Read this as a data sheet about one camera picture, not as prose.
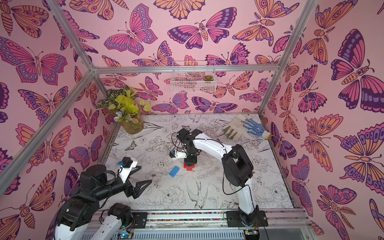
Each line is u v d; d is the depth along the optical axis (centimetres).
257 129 110
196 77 95
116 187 53
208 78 92
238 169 51
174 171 89
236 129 110
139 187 56
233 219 73
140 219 74
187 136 67
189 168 89
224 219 74
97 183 44
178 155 79
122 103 95
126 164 53
